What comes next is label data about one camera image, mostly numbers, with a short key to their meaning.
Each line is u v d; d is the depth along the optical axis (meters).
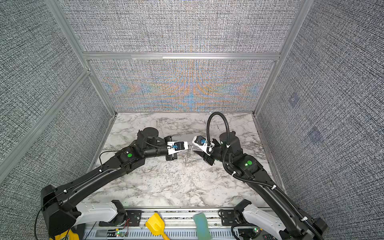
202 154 0.59
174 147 0.54
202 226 0.73
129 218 0.73
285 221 0.40
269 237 0.68
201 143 0.55
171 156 0.59
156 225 0.71
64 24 0.75
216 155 0.59
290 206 0.40
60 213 0.39
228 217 0.73
